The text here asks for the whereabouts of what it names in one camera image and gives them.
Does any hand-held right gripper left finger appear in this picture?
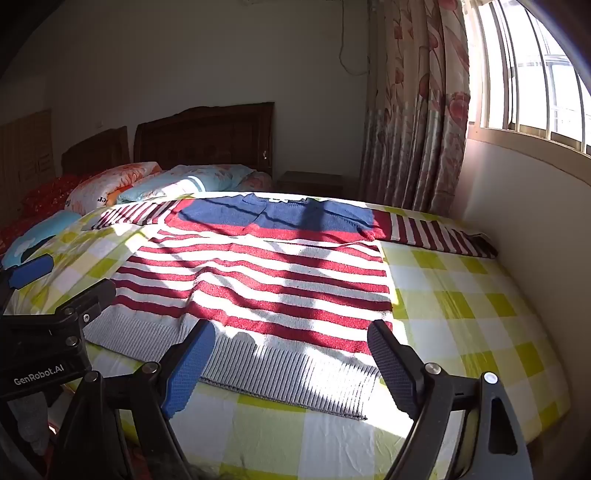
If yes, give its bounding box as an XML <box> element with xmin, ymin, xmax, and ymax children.
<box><xmin>48</xmin><ymin>318</ymin><xmax>218</xmax><ymax>480</ymax></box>

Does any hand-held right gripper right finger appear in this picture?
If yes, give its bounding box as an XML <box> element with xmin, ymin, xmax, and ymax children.
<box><xmin>367</xmin><ymin>318</ymin><xmax>536</xmax><ymax>480</ymax></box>

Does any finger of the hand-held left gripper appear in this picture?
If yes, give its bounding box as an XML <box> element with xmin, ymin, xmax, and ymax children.
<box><xmin>0</xmin><ymin>254</ymin><xmax>55</xmax><ymax>301</ymax></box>
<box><xmin>4</xmin><ymin>278</ymin><xmax>117</xmax><ymax>324</ymax></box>

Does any red white striped knit sweater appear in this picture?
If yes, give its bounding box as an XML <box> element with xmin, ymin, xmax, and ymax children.
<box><xmin>83</xmin><ymin>194</ymin><xmax>499</xmax><ymax>422</ymax></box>

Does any light blue cushion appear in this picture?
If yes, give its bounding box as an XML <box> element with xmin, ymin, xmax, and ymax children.
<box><xmin>2</xmin><ymin>211</ymin><xmax>84</xmax><ymax>268</ymax></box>

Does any red patterned blanket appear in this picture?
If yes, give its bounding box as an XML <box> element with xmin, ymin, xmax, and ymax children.
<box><xmin>0</xmin><ymin>174</ymin><xmax>93</xmax><ymax>250</ymax></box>

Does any bed with yellow checked sheet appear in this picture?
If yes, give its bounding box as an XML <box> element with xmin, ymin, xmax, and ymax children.
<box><xmin>0</xmin><ymin>191</ymin><xmax>573</xmax><ymax>480</ymax></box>

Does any orange floral pillow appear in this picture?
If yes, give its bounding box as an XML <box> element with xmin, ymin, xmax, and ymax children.
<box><xmin>65</xmin><ymin>161</ymin><xmax>163</xmax><ymax>215</ymax></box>

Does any small dark wooden headboard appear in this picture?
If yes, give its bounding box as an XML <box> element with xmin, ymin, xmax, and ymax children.
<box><xmin>61</xmin><ymin>127</ymin><xmax>130</xmax><ymax>176</ymax></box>

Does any light blue floral pillow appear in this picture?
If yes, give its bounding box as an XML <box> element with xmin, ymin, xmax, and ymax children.
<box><xmin>115</xmin><ymin>165</ymin><xmax>257</xmax><ymax>205</ymax></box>

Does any pink pillow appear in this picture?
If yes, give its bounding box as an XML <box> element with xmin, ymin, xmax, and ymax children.
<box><xmin>239</xmin><ymin>172</ymin><xmax>273</xmax><ymax>193</ymax></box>

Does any large dark wooden headboard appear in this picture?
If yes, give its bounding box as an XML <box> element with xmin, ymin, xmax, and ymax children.
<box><xmin>134</xmin><ymin>102</ymin><xmax>275</xmax><ymax>178</ymax></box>

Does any wooden nightstand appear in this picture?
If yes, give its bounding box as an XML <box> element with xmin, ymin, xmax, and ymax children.
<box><xmin>277</xmin><ymin>171</ymin><xmax>345</xmax><ymax>199</ymax></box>

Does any floral curtain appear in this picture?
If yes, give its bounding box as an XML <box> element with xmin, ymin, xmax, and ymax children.
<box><xmin>358</xmin><ymin>0</ymin><xmax>472</xmax><ymax>213</ymax></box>

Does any barred window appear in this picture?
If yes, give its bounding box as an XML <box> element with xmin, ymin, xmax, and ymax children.
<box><xmin>466</xmin><ymin>0</ymin><xmax>591</xmax><ymax>155</ymax></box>

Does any wall cable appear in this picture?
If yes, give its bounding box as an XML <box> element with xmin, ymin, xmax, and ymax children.
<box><xmin>339</xmin><ymin>0</ymin><xmax>370</xmax><ymax>77</ymax></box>

